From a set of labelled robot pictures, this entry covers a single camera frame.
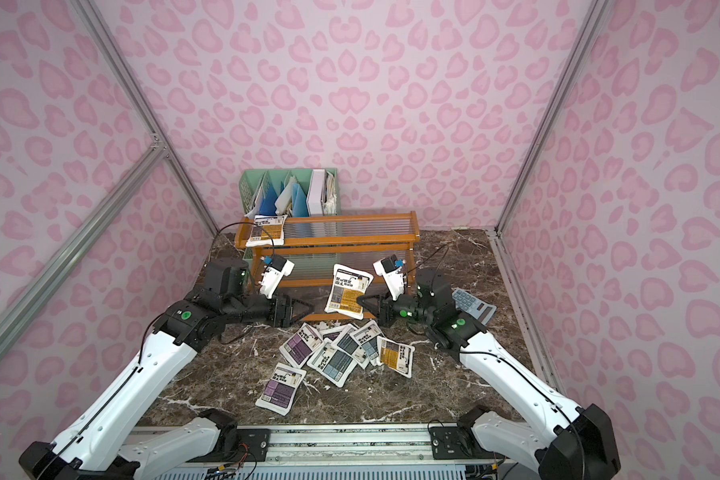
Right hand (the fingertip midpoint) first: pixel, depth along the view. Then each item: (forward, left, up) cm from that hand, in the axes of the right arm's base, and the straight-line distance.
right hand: (357, 301), depth 69 cm
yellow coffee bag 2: (+3, +2, +3) cm, 4 cm away
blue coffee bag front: (-5, +9, -25) cm, 27 cm away
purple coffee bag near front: (-13, +22, -24) cm, 35 cm away
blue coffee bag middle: (0, +5, -24) cm, 25 cm away
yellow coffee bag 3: (-3, -9, -25) cm, 27 cm away
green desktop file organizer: (+41, +26, -1) cm, 49 cm away
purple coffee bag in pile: (-1, +19, -24) cm, 31 cm away
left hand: (-1, +11, +1) cm, 11 cm away
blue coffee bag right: (+3, -1, -25) cm, 25 cm away
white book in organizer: (+40, +16, 0) cm, 43 cm away
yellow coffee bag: (+21, +24, +5) cm, 32 cm away
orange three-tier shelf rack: (+32, +18, -18) cm, 41 cm away
